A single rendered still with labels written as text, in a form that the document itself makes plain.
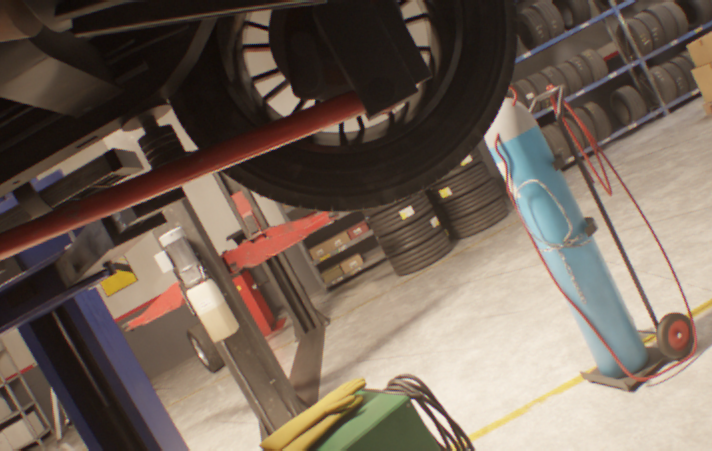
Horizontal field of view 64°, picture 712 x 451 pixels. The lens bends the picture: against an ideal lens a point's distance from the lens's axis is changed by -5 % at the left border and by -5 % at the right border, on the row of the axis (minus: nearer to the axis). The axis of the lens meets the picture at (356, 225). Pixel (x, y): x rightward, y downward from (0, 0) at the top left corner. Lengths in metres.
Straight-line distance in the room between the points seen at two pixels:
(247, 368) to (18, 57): 3.42
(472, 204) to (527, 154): 5.20
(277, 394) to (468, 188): 4.38
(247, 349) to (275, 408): 0.44
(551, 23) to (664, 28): 1.75
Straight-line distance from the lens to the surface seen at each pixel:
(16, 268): 2.17
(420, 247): 7.26
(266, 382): 4.12
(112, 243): 1.40
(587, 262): 2.65
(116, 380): 2.21
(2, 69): 0.89
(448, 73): 1.30
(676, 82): 9.97
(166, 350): 10.31
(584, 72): 9.40
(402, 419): 1.68
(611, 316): 2.73
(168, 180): 1.02
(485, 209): 7.74
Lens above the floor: 1.33
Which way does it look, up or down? 4 degrees down
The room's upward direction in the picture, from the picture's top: 28 degrees counter-clockwise
